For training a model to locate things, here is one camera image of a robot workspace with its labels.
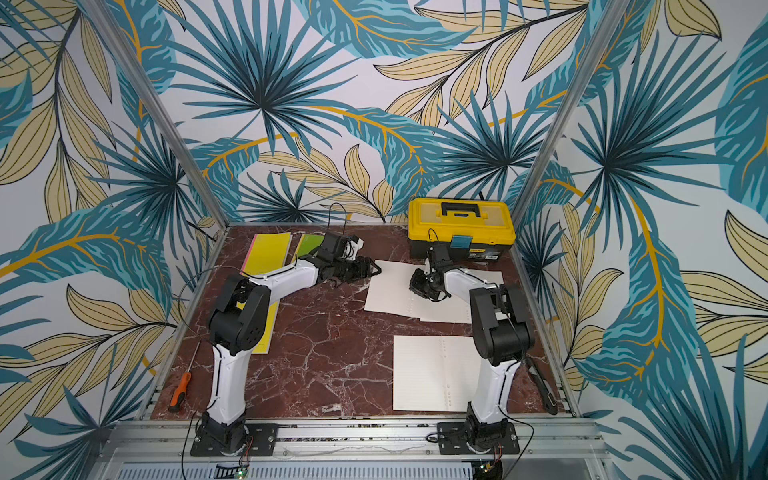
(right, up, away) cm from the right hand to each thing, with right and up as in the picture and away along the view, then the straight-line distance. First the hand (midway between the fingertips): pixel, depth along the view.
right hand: (412, 285), depth 100 cm
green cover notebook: (-39, +15, +15) cm, 44 cm away
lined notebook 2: (+5, -24, -14) cm, 28 cm away
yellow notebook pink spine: (-53, +11, +10) cm, 55 cm away
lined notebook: (-8, -2, +1) cm, 8 cm away
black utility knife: (+35, -26, -18) cm, 47 cm away
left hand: (-12, +4, -4) cm, 13 cm away
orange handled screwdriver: (-63, -27, -22) cm, 72 cm away
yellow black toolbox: (+19, +19, -2) cm, 27 cm away
